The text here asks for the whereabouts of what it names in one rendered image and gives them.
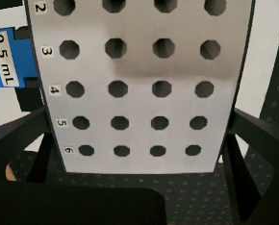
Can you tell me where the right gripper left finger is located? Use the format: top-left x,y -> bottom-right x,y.
0,107 -> 58,185

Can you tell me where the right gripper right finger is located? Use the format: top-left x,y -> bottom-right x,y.
221,108 -> 279,225

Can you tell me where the black perforated breadboard plate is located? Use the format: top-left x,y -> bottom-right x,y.
8,45 -> 279,225

